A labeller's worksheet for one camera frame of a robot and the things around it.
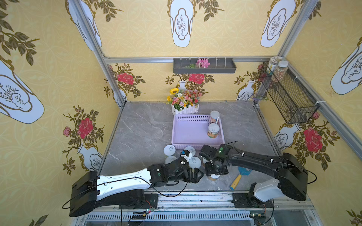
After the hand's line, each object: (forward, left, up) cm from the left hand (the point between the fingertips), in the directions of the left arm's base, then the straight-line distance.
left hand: (193, 171), depth 75 cm
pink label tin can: (+14, 0, -4) cm, 14 cm away
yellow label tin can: (+6, -1, -4) cm, 8 cm away
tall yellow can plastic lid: (+34, -16, +4) cm, 38 cm away
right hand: (+2, -11, -6) cm, 13 cm away
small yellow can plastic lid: (-3, -10, 0) cm, 11 cm away
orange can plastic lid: (+27, -15, -3) cm, 31 cm away
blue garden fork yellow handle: (+1, -30, -8) cm, 31 cm away
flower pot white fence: (+46, +3, +5) cm, 46 cm away
